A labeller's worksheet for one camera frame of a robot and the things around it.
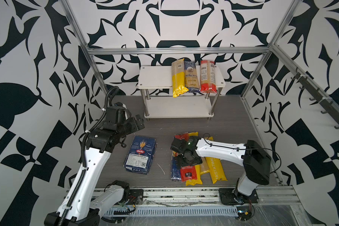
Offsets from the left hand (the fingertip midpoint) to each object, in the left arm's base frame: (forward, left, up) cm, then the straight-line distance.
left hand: (134, 119), depth 71 cm
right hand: (-14, -25, -24) cm, 37 cm away
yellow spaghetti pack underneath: (-23, -33, -27) cm, 48 cm away
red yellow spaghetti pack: (-20, -26, -22) cm, 40 cm away
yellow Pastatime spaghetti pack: (-19, -43, -26) cm, 54 cm away
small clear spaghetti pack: (-16, -37, -26) cm, 48 cm away
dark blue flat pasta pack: (-18, -21, -26) cm, 37 cm away
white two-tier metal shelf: (+27, -39, -21) cm, 52 cm away
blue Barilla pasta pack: (-9, -1, -22) cm, 24 cm away
